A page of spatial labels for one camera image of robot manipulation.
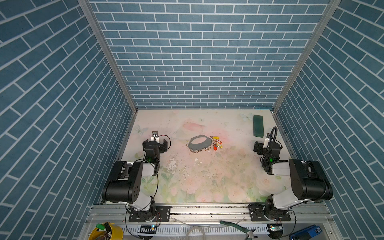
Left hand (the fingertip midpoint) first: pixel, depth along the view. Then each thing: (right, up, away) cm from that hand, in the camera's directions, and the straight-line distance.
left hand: (156, 138), depth 93 cm
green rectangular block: (+71, +8, +16) cm, 73 cm away
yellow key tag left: (+42, -6, +6) cm, 42 cm away
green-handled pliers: (+51, -43, -23) cm, 71 cm away
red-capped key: (+38, -7, +6) cm, 39 cm away
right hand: (+69, -1, +1) cm, 69 cm away
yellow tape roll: (-12, -41, -24) cm, 49 cm away
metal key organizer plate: (+27, -4, +9) cm, 29 cm away
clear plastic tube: (+28, -41, -23) cm, 55 cm away
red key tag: (+41, -3, +9) cm, 42 cm away
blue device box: (+76, -40, -26) cm, 90 cm away
